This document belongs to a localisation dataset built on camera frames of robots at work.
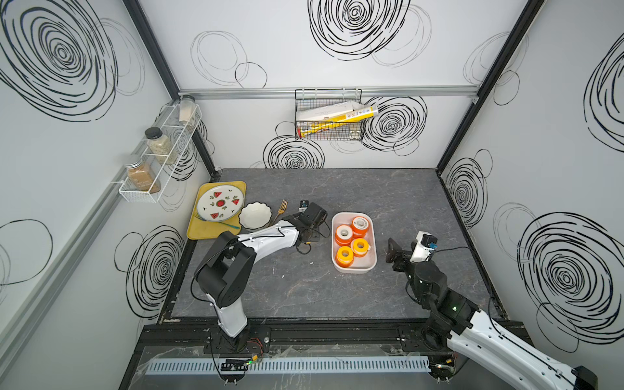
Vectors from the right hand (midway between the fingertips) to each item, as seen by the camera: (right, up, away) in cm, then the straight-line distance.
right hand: (400, 244), depth 76 cm
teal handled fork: (-64, +3, +24) cm, 68 cm away
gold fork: (-42, +9, +29) cm, 52 cm away
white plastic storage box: (-11, -11, +13) cm, 20 cm away
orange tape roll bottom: (-17, 0, +17) cm, 23 cm away
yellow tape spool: (-11, -4, +13) cm, 17 cm away
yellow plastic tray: (-75, +1, +23) cm, 78 cm away
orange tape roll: (-10, +3, +18) cm, 21 cm away
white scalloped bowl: (-54, +6, +28) cm, 61 cm away
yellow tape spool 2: (-17, -7, +10) cm, 21 cm away
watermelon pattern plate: (-70, +12, +32) cm, 78 cm away
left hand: (-29, +1, +16) cm, 34 cm away
